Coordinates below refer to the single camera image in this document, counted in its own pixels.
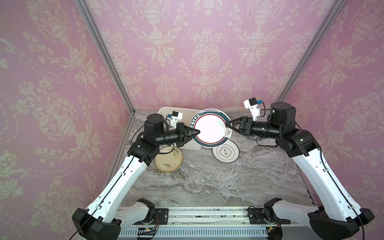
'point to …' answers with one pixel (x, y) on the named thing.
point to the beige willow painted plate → (169, 159)
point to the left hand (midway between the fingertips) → (200, 134)
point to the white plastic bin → (190, 144)
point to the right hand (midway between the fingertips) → (228, 125)
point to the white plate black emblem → (228, 153)
